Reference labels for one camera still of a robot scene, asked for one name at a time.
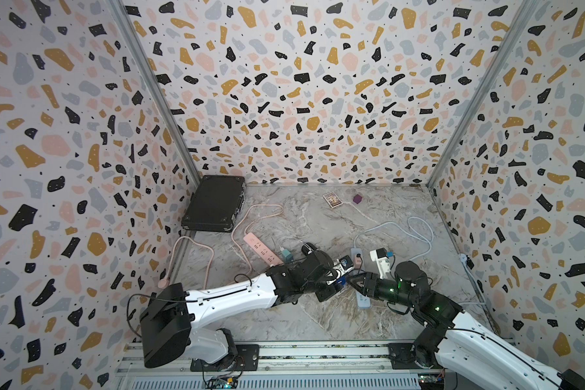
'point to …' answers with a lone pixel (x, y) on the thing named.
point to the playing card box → (332, 200)
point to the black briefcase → (215, 204)
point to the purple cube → (357, 198)
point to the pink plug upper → (357, 262)
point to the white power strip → (361, 301)
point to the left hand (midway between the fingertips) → (341, 278)
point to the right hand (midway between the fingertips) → (350, 282)
